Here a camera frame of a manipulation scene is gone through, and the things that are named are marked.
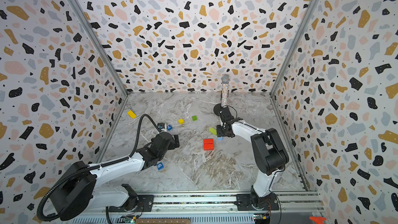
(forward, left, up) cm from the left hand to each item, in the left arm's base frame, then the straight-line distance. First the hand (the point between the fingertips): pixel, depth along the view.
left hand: (171, 134), depth 87 cm
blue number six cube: (-14, +6, -9) cm, 18 cm away
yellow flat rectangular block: (+21, +32, -9) cm, 39 cm away
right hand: (+7, -28, -6) cm, 29 cm away
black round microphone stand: (+27, -28, -11) cm, 40 cm away
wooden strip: (-39, 0, -7) cm, 39 cm away
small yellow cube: (+16, -3, -11) cm, 19 cm away
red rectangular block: (-3, -21, -12) cm, 24 cm away
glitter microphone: (+22, -30, +21) cm, 43 cm away
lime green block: (+8, -24, -10) cm, 28 cm away
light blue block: (+2, -28, -10) cm, 30 cm away
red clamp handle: (-40, -70, -9) cm, 81 cm away
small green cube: (+18, -12, -10) cm, 24 cm away
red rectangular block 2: (0, -21, -11) cm, 23 cm away
